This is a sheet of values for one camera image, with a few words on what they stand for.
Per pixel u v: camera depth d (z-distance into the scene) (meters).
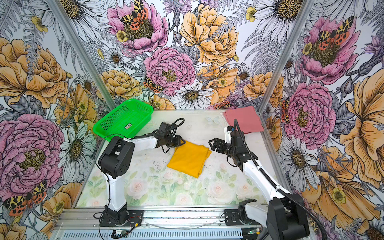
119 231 0.70
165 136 0.83
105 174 0.55
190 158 0.92
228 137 0.77
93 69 0.96
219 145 0.74
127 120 1.15
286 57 0.90
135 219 0.73
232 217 0.74
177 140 0.89
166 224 0.73
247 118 1.20
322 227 0.36
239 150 0.64
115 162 0.54
